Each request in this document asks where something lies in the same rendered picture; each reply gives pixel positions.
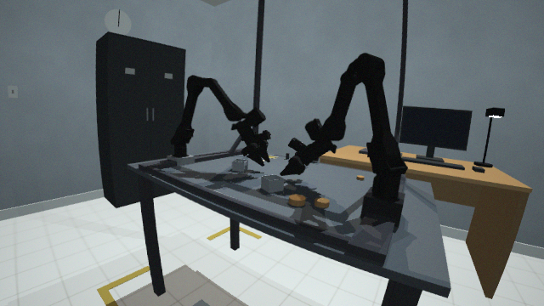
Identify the grey-blue flat round disc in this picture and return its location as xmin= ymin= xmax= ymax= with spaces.
xmin=302 ymin=184 xmax=317 ymax=190

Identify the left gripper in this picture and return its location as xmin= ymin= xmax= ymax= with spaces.
xmin=280 ymin=144 xmax=320 ymax=176

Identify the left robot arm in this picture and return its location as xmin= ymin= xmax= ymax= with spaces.
xmin=305 ymin=53 xmax=408 ymax=201

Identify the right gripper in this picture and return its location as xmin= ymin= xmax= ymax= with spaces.
xmin=241 ymin=130 xmax=270 ymax=167

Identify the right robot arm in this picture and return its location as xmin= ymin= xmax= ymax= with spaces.
xmin=170 ymin=75 xmax=271 ymax=158

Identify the white open-top square box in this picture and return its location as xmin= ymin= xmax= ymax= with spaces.
xmin=232 ymin=159 xmax=248 ymax=172

